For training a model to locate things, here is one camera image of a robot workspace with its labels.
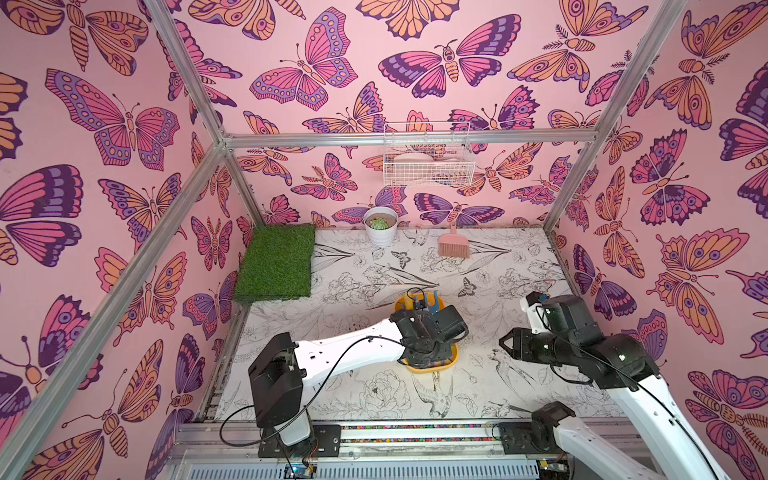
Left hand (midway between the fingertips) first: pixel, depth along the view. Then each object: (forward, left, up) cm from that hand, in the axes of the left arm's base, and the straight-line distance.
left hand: (447, 353), depth 75 cm
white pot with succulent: (+47, +18, 0) cm, 50 cm away
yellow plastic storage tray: (+8, +8, +12) cm, 17 cm away
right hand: (-1, -12, +8) cm, 14 cm away
